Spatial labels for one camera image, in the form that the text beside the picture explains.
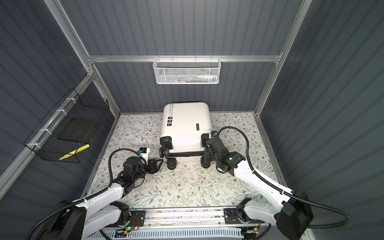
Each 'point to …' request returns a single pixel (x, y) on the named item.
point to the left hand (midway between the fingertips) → (159, 160)
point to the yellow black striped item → (75, 151)
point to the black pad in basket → (80, 130)
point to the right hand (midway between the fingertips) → (209, 150)
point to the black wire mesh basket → (44, 140)
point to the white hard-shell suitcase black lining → (186, 128)
